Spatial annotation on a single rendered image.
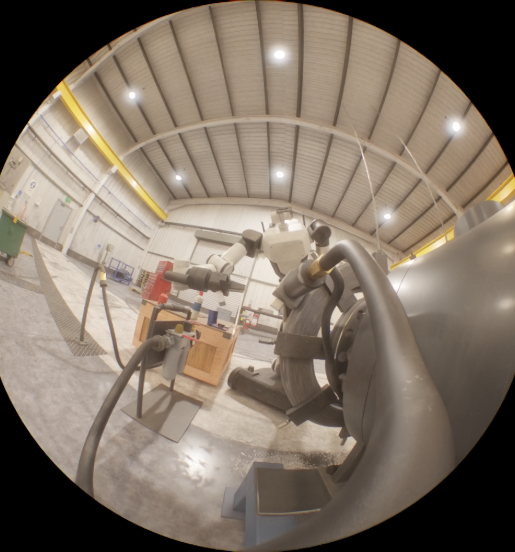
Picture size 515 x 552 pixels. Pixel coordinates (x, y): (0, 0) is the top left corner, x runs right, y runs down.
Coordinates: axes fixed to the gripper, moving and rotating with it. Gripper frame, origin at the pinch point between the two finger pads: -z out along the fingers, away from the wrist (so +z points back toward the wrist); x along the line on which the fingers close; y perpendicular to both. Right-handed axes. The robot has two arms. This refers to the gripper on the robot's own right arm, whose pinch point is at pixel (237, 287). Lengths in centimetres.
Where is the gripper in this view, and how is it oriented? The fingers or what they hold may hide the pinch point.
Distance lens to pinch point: 59.6
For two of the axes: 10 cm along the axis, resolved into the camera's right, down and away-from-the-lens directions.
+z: -9.8, -2.0, 0.2
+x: 0.8, -4.8, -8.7
